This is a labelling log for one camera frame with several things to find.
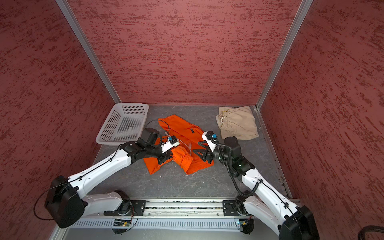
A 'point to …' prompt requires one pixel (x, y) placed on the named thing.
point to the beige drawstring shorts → (238, 121)
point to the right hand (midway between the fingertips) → (195, 149)
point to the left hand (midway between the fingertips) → (174, 156)
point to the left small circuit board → (121, 222)
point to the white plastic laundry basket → (124, 124)
